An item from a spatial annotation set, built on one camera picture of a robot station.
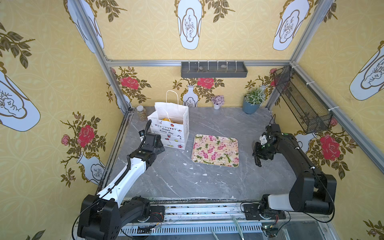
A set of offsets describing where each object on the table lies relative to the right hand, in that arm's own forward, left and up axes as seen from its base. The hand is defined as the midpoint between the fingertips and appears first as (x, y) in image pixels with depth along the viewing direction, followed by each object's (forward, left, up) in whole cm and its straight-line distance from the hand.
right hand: (259, 154), depth 86 cm
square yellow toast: (+20, +57, +5) cm, 61 cm away
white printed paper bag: (+8, +50, +18) cm, 54 cm away
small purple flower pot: (+44, +22, 0) cm, 49 cm away
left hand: (0, +63, +4) cm, 63 cm away
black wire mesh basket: (+18, -28, +16) cm, 37 cm away
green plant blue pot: (+41, -3, +4) cm, 41 cm away
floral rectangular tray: (+6, +25, -9) cm, 27 cm away
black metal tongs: (-5, +5, +9) cm, 11 cm away
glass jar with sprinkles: (+29, +77, +1) cm, 82 cm away
